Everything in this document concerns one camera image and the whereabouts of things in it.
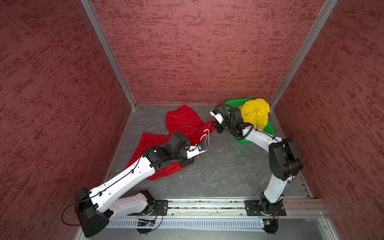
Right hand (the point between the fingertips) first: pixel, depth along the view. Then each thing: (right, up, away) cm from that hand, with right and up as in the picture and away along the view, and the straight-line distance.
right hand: (211, 123), depth 92 cm
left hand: (-11, -15, -19) cm, 27 cm away
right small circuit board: (+28, -50, -20) cm, 61 cm away
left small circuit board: (-35, -49, -19) cm, 63 cm away
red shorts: (-21, +2, +19) cm, 29 cm away
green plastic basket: (+23, +15, +22) cm, 35 cm away
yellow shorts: (+33, +8, +12) cm, 37 cm away
